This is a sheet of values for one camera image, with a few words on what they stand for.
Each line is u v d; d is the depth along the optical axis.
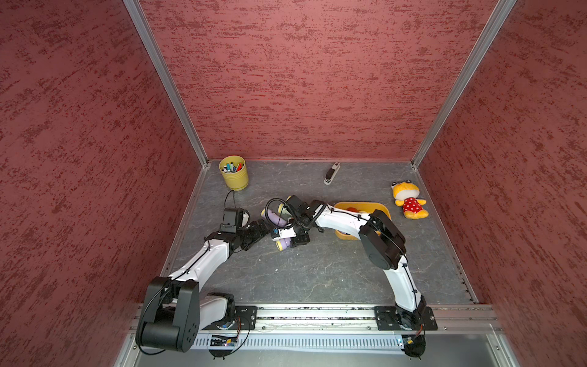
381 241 0.56
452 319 0.76
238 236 0.69
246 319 0.74
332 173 1.11
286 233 0.81
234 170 1.05
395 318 0.73
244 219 0.74
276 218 0.97
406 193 1.01
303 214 0.71
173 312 0.41
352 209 1.01
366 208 1.01
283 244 0.88
